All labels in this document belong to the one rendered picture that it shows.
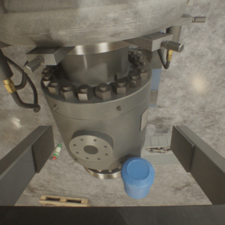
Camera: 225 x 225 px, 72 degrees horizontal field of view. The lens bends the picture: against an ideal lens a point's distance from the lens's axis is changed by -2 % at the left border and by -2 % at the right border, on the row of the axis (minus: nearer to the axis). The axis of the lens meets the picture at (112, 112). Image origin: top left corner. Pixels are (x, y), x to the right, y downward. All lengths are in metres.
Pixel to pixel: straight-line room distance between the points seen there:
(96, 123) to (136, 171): 0.31
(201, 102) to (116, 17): 1.54
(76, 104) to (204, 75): 1.28
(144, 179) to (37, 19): 0.72
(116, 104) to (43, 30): 0.37
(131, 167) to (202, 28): 1.15
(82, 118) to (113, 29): 0.40
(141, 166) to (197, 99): 1.15
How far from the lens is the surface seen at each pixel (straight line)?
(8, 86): 0.90
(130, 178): 0.80
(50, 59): 0.43
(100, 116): 0.67
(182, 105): 1.81
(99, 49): 0.59
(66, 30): 0.42
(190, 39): 1.49
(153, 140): 2.06
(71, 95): 0.67
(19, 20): 0.48
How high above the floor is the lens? 1.36
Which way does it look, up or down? 49 degrees down
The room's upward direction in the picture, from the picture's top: 171 degrees counter-clockwise
